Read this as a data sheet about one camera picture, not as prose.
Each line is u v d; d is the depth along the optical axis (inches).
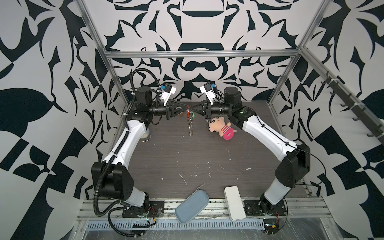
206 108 24.6
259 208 28.7
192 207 28.3
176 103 26.5
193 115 27.8
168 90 24.5
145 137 38.1
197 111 27.0
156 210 29.1
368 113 21.9
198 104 26.0
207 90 24.7
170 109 24.8
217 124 38.5
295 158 17.5
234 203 28.6
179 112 26.9
